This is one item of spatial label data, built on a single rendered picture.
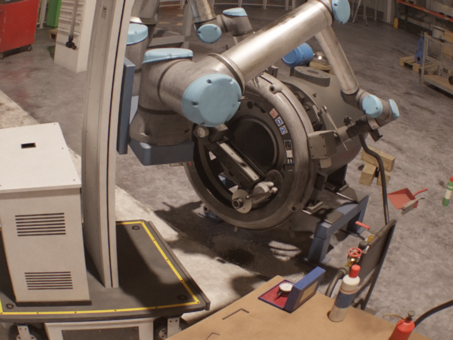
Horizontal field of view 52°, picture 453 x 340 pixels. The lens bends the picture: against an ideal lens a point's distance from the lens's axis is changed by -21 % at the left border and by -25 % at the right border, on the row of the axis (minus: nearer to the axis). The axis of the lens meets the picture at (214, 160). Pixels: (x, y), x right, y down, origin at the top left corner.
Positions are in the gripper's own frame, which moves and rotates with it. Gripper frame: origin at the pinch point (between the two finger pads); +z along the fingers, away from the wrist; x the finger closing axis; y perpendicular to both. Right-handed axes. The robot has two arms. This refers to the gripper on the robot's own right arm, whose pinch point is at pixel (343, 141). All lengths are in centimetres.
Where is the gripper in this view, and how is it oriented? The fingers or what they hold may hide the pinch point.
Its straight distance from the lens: 251.4
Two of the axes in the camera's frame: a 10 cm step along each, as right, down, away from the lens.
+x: -5.2, 4.7, -7.2
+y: -5.7, -8.2, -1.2
